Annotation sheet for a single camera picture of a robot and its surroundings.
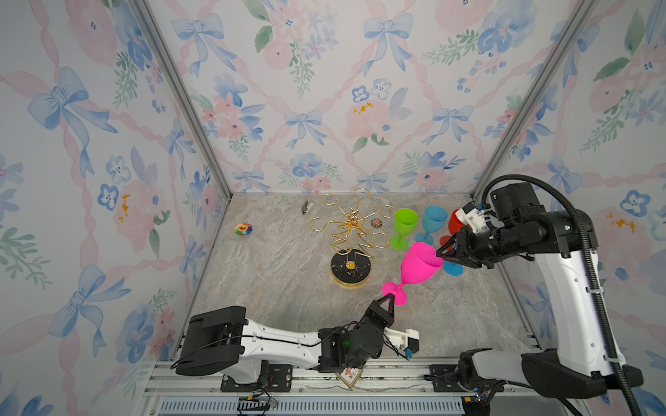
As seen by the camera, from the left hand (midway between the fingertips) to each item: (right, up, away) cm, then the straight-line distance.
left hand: (388, 289), depth 68 cm
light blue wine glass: (+21, +19, +24) cm, 38 cm away
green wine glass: (+10, +17, +23) cm, 30 cm away
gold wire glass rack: (-9, +2, +27) cm, 28 cm away
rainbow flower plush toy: (-52, +15, +38) cm, 66 cm away
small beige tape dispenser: (-27, +24, +45) cm, 58 cm away
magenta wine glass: (+5, +8, -10) cm, 14 cm away
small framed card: (-10, -26, +5) cm, 28 cm away
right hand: (+12, +10, -7) cm, 17 cm away
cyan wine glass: (+31, 0, +29) cm, 42 cm away
